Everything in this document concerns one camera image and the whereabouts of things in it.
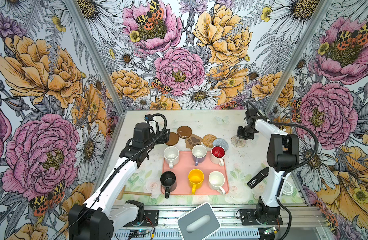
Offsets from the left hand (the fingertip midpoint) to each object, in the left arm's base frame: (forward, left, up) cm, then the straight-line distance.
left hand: (164, 135), depth 80 cm
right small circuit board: (-40, -51, -22) cm, 68 cm away
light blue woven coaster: (+9, -35, -21) cm, 41 cm away
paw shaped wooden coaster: (+11, -17, -22) cm, 30 cm away
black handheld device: (-17, -51, -18) cm, 56 cm away
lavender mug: (0, -20, -20) cm, 28 cm away
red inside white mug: (-1, -31, -20) cm, 37 cm away
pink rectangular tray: (-7, -11, -20) cm, 24 cm away
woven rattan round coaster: (+12, -27, -22) cm, 37 cm away
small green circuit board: (-39, +12, -22) cm, 47 cm away
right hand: (+8, -47, -17) cm, 50 cm away
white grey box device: (-37, -17, -20) cm, 46 cm away
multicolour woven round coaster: (+8, -47, -21) cm, 52 cm away
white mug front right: (-17, -28, -19) cm, 38 cm away
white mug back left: (0, -3, -20) cm, 20 cm away
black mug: (-17, -2, -21) cm, 27 cm away
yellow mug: (-15, -17, -21) cm, 31 cm away
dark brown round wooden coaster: (+19, -10, -22) cm, 31 cm away
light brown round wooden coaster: (+12, -3, -22) cm, 25 cm away
